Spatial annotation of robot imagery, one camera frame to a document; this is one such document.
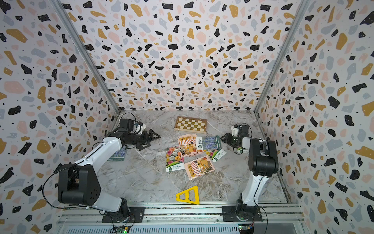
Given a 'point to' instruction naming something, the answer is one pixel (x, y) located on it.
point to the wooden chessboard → (192, 125)
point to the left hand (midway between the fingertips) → (156, 139)
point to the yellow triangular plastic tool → (187, 198)
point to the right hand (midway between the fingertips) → (225, 138)
